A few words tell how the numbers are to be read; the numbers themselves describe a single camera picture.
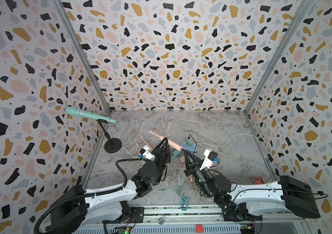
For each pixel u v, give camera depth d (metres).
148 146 1.00
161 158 0.64
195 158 0.63
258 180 0.85
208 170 0.59
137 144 1.00
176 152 0.65
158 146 0.68
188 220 0.73
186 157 0.65
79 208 0.40
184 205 0.77
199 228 0.72
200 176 0.59
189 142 0.95
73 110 0.72
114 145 0.99
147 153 0.68
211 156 0.57
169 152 0.66
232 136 1.06
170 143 0.68
